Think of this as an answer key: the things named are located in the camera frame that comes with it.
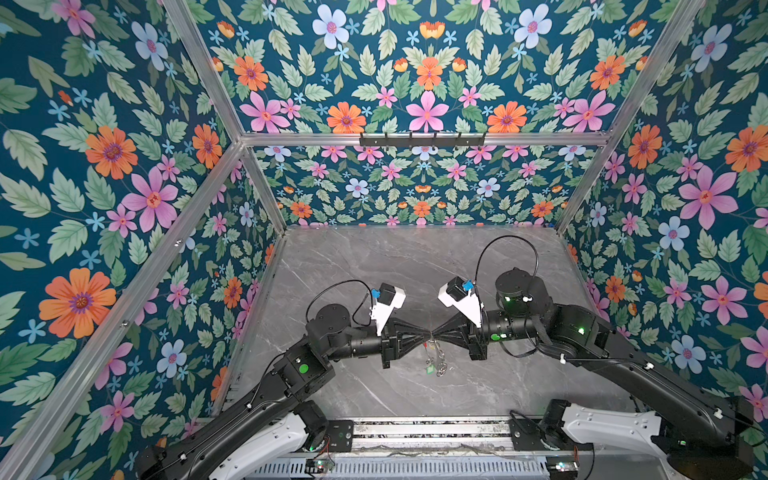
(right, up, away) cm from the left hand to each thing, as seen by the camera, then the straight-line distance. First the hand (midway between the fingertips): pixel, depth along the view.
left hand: (431, 338), depth 55 cm
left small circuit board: (-25, -35, +16) cm, 46 cm away
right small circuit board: (+33, -36, +16) cm, 51 cm away
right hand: (+1, +1, +3) cm, 4 cm away
